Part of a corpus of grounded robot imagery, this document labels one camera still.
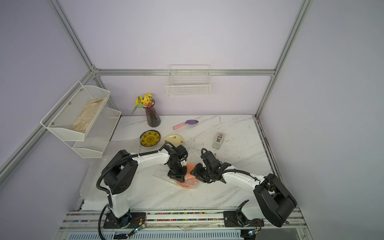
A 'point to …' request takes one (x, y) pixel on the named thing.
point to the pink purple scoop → (191, 122)
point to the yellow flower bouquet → (147, 101)
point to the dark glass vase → (153, 119)
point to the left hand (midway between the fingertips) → (182, 182)
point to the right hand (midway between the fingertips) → (189, 177)
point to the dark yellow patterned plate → (149, 138)
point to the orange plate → (190, 181)
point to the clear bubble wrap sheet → (194, 157)
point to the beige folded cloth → (80, 122)
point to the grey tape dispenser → (218, 140)
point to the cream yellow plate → (175, 139)
